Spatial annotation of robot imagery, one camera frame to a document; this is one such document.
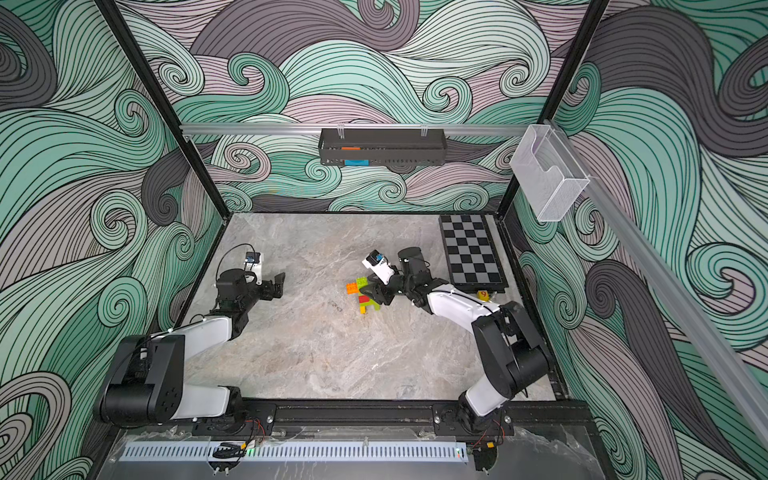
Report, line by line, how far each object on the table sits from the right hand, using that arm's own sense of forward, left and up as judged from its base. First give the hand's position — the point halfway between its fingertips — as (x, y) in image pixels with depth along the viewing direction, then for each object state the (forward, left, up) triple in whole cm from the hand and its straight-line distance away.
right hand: (370, 282), depth 88 cm
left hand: (+5, +32, 0) cm, 33 cm away
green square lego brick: (-8, 0, +2) cm, 8 cm away
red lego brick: (-4, +2, -3) cm, 6 cm away
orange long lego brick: (-3, +5, +2) cm, 6 cm away
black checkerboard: (+16, -36, -8) cm, 40 cm away
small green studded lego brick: (-2, +2, +3) cm, 5 cm away
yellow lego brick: (-5, +3, -9) cm, 11 cm away
